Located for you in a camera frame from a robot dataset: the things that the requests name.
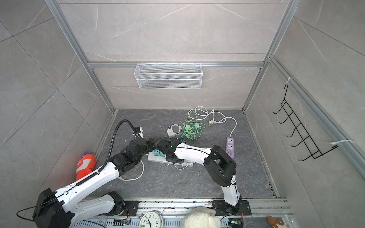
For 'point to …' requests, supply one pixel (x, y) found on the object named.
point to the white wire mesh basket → (168, 76)
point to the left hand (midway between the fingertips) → (149, 136)
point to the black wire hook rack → (306, 140)
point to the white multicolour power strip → (152, 157)
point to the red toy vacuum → (86, 164)
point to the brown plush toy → (273, 221)
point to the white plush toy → (201, 217)
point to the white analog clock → (151, 219)
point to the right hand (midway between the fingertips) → (174, 158)
